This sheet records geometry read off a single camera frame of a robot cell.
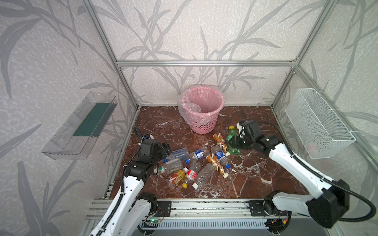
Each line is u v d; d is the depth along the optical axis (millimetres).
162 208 733
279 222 707
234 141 693
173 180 770
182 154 876
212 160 862
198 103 1042
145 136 689
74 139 636
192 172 805
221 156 889
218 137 961
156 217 716
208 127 963
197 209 753
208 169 815
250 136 596
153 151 589
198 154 886
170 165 844
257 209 727
